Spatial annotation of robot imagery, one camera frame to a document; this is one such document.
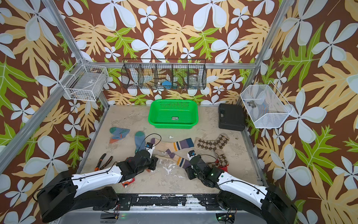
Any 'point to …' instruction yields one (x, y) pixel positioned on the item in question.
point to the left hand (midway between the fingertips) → (159, 157)
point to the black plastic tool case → (231, 116)
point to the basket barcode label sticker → (175, 118)
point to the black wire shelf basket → (164, 73)
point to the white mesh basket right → (266, 107)
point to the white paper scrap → (170, 137)
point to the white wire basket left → (83, 82)
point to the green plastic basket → (173, 114)
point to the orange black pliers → (97, 167)
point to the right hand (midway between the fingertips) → (186, 168)
